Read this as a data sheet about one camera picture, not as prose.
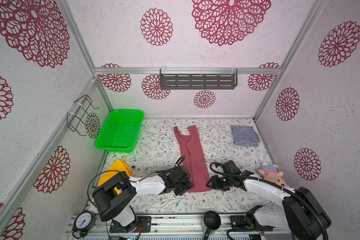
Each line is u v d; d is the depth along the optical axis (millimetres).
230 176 682
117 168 924
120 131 1132
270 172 853
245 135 1078
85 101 822
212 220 744
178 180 671
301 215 414
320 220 376
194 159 972
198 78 925
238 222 746
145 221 773
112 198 437
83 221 719
